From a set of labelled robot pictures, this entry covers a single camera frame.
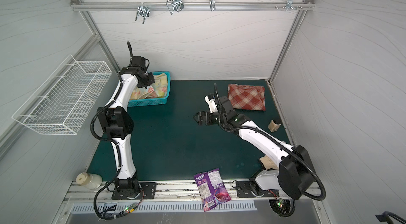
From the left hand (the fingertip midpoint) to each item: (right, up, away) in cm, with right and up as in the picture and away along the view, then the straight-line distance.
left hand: (153, 78), depth 96 cm
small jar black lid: (+72, -27, -8) cm, 77 cm away
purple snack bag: (+36, -54, -24) cm, 69 cm away
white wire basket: (-31, -13, -27) cm, 43 cm away
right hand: (+31, -19, -16) cm, 40 cm away
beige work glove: (+65, -46, -14) cm, 81 cm away
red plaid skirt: (+64, -12, +11) cm, 66 cm away
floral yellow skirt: (-1, -6, +14) cm, 15 cm away
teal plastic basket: (-4, -14, +8) cm, 17 cm away
